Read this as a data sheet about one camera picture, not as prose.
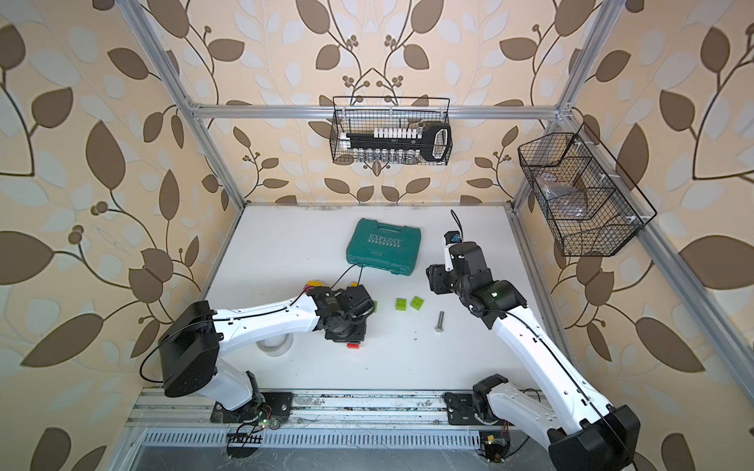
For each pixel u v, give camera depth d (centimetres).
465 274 55
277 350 83
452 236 67
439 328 88
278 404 76
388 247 101
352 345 80
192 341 48
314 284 98
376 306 69
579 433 37
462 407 73
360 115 91
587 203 73
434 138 83
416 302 93
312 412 74
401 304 93
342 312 60
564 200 70
